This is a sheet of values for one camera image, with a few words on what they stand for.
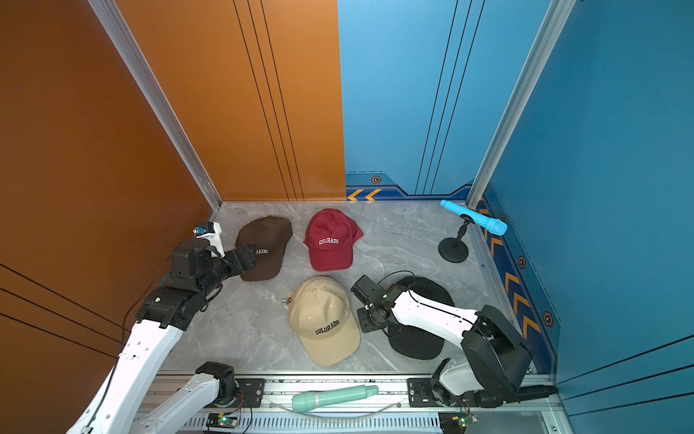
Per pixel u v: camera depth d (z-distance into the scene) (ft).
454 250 3.36
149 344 1.44
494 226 2.65
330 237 3.17
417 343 2.62
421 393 2.37
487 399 2.27
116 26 2.34
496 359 1.33
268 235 3.19
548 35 2.42
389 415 2.33
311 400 2.29
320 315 2.54
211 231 2.05
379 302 2.07
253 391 2.39
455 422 2.29
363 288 2.19
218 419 2.32
